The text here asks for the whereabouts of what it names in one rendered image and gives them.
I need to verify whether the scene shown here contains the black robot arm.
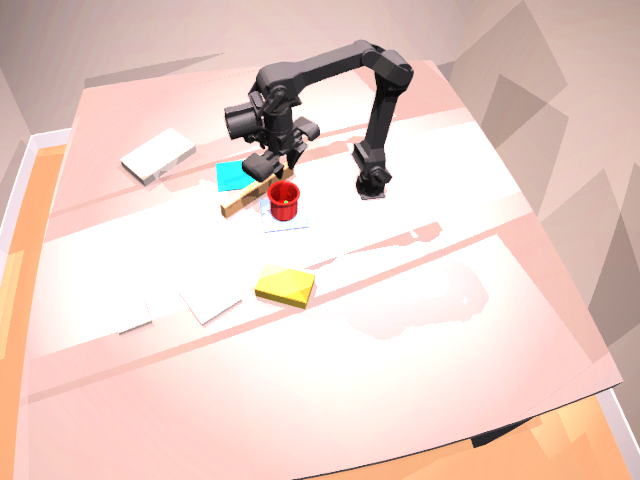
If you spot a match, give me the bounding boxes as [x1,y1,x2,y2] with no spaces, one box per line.
[224,39,414,200]

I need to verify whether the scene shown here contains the yellow rectangular block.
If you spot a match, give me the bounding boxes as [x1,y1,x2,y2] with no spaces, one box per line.
[255,262,315,309]

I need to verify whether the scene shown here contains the red cup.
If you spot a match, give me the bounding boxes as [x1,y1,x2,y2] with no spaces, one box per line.
[268,181,300,221]

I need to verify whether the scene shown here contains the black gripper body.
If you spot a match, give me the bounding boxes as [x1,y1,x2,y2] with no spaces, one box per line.
[241,116,320,183]

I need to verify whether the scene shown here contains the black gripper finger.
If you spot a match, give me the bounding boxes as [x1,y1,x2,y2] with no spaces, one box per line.
[273,162,284,180]
[286,142,308,170]

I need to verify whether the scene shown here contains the tan wooden beam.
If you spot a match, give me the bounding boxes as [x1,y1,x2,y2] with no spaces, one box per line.
[220,162,294,219]

